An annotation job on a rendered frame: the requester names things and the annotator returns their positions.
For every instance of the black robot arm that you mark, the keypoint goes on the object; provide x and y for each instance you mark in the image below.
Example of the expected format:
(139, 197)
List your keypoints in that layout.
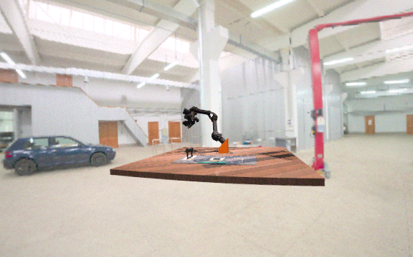
(194, 111)

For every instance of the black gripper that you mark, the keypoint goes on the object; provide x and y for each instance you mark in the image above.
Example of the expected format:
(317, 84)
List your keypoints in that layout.
(191, 121)

